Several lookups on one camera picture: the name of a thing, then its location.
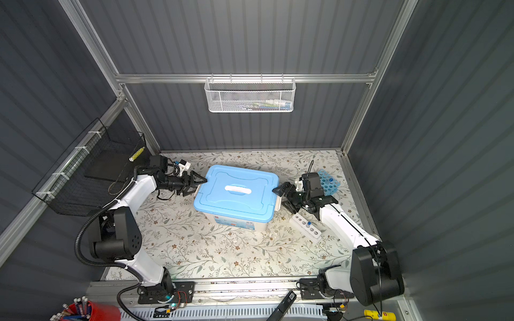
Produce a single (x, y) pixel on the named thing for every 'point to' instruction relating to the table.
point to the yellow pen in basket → (133, 157)
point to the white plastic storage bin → (220, 223)
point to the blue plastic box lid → (243, 193)
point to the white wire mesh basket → (250, 94)
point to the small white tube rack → (302, 225)
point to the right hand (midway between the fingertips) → (278, 197)
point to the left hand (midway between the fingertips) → (202, 185)
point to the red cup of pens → (82, 309)
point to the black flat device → (282, 309)
